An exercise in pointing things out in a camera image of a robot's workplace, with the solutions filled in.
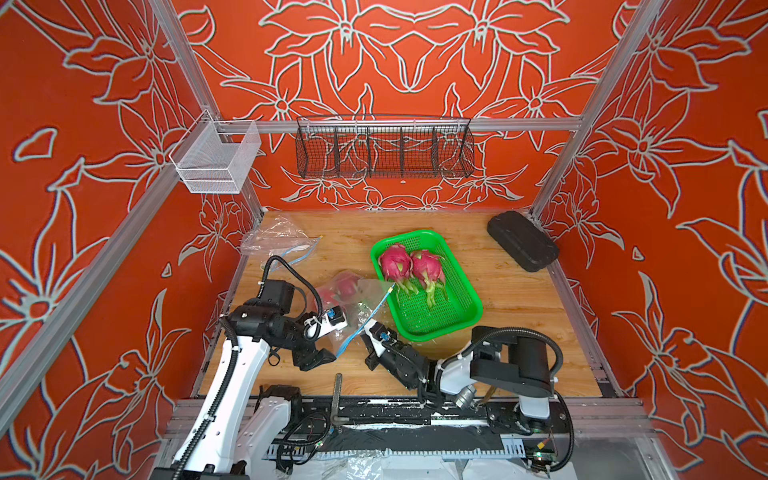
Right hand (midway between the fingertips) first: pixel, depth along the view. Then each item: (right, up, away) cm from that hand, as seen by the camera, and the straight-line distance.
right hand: (355, 325), depth 78 cm
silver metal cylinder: (+28, -17, -5) cm, 33 cm away
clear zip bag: (0, +6, +7) cm, 9 cm away
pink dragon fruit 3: (-4, +8, +10) cm, 14 cm away
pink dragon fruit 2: (+21, +13, +13) cm, 29 cm away
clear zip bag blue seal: (-31, +24, +28) cm, 48 cm away
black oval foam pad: (+59, +22, +26) cm, 68 cm away
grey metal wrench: (-4, -22, -5) cm, 23 cm away
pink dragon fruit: (+12, +15, +13) cm, 23 cm away
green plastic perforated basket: (+18, -1, +12) cm, 21 cm away
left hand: (-7, -2, -5) cm, 9 cm away
